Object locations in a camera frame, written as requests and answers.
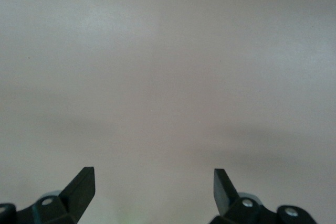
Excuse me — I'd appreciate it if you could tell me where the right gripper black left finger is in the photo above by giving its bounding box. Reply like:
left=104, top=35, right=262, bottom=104
left=0, top=166, right=96, bottom=224

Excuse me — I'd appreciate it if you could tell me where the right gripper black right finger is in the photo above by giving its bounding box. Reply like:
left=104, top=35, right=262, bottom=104
left=208, top=168, right=318, bottom=224

